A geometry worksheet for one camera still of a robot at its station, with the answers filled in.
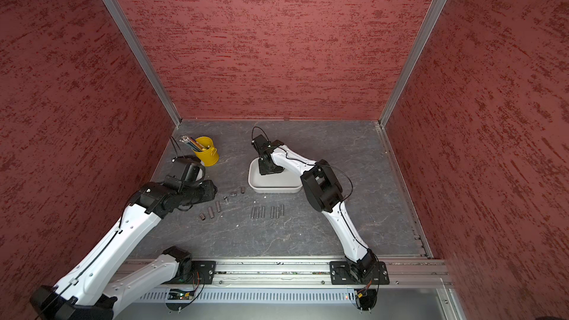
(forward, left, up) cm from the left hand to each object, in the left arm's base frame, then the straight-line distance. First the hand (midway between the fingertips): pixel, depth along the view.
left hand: (211, 195), depth 75 cm
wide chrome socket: (+8, -3, -15) cm, 18 cm away
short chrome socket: (+10, -7, -16) cm, 20 cm away
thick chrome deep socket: (0, +4, -16) cm, 16 cm away
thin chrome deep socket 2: (0, -17, -16) cm, 23 cm away
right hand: (+19, -18, -16) cm, 31 cm away
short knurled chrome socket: (-2, +8, -16) cm, 18 cm away
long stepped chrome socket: (+3, +2, -16) cm, 17 cm away
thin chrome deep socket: (0, -13, -16) cm, 20 cm away
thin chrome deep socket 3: (0, -20, -16) cm, 26 cm away
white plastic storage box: (+14, -23, -16) cm, 32 cm away
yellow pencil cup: (+23, +9, -9) cm, 26 cm away
